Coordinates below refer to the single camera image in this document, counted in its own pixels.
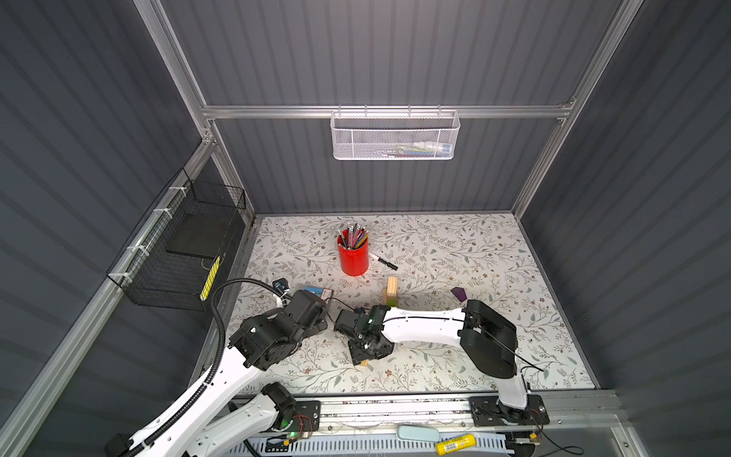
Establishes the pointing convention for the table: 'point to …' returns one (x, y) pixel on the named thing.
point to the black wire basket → (173, 259)
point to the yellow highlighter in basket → (206, 289)
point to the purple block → (459, 293)
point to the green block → (389, 298)
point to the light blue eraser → (418, 433)
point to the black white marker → (385, 262)
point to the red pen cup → (353, 262)
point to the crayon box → (324, 293)
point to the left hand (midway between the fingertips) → (306, 318)
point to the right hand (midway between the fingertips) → (364, 359)
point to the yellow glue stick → (456, 444)
